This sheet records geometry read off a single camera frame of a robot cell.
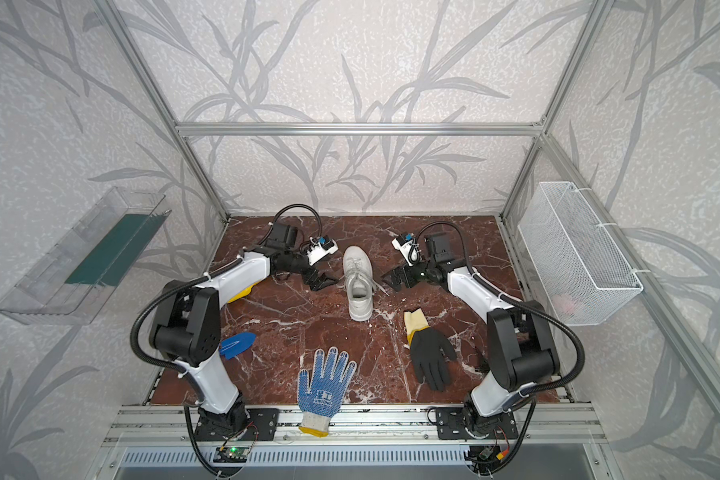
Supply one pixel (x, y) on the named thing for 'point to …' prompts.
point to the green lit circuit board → (230, 454)
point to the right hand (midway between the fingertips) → (394, 263)
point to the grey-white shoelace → (354, 265)
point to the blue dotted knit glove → (331, 379)
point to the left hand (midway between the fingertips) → (333, 258)
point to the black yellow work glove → (431, 350)
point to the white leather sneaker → (360, 307)
